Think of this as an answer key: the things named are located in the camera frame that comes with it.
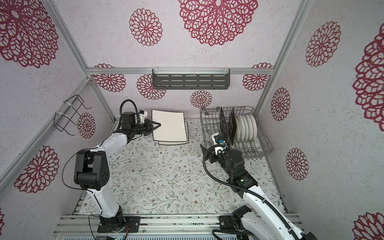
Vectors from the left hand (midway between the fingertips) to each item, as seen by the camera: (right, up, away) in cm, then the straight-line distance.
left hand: (160, 126), depth 91 cm
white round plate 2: (+54, 0, +4) cm, 54 cm away
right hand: (+29, -7, -19) cm, 35 cm away
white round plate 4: (+59, 0, +4) cm, 59 cm away
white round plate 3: (+57, -1, +4) cm, 57 cm away
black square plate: (+45, 0, +2) cm, 45 cm away
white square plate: (+5, -10, -4) cm, 12 cm away
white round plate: (+52, 0, +4) cm, 52 cm away
